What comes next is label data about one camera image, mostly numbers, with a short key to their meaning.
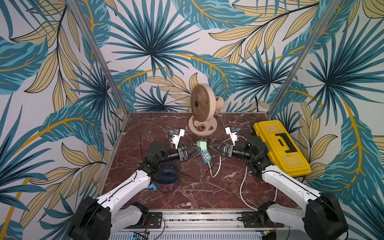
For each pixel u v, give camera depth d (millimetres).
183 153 616
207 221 748
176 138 649
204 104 887
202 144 664
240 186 836
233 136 686
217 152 663
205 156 925
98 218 387
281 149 809
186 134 1050
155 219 736
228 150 640
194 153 650
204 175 871
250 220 741
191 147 651
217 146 662
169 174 764
